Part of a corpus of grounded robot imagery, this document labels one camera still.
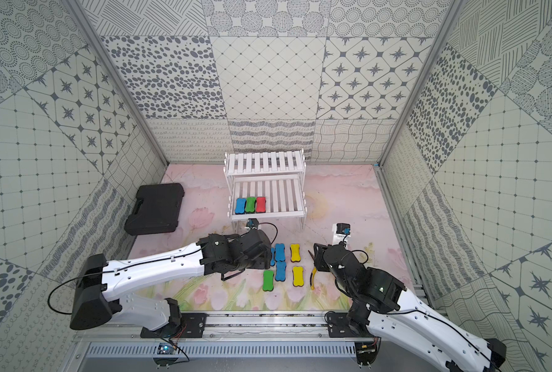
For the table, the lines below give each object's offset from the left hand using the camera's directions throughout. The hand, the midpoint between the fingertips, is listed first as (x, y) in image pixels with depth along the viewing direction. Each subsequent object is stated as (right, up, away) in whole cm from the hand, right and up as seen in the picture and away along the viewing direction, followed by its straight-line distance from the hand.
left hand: (268, 252), depth 74 cm
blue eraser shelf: (+4, -10, +12) cm, 16 cm away
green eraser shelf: (-1, -14, +11) cm, 17 cm away
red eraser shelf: (-4, +14, +14) cm, 21 cm away
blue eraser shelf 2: (-12, +14, +14) cm, 23 cm away
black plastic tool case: (-51, +11, +25) cm, 58 cm away
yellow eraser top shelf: (+10, -6, +14) cm, 18 cm away
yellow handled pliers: (+16, -12, +10) cm, 22 cm away
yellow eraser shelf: (+10, -11, +10) cm, 18 cm away
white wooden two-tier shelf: (+2, +26, +24) cm, 35 cm away
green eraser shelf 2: (-8, +13, +14) cm, 21 cm away
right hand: (+17, +1, 0) cm, 17 cm away
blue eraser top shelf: (+2, -1, -6) cm, 7 cm away
